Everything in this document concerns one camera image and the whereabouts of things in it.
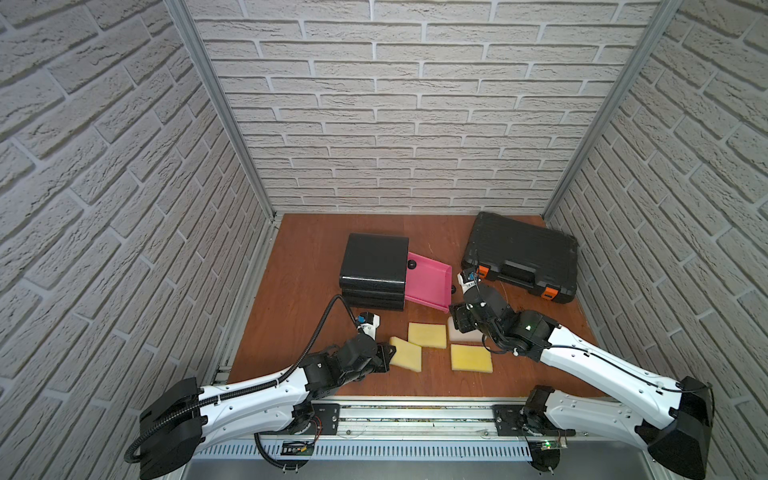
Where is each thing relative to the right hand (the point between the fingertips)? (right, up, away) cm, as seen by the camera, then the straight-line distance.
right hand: (463, 304), depth 78 cm
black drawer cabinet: (-24, +9, +3) cm, 26 cm away
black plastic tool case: (+30, +11, +23) cm, 39 cm away
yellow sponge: (+3, -16, +4) cm, 17 cm away
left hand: (-17, -12, -1) cm, 20 cm away
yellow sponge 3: (-7, -11, +9) cm, 16 cm away
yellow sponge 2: (-15, -15, +4) cm, 22 cm away
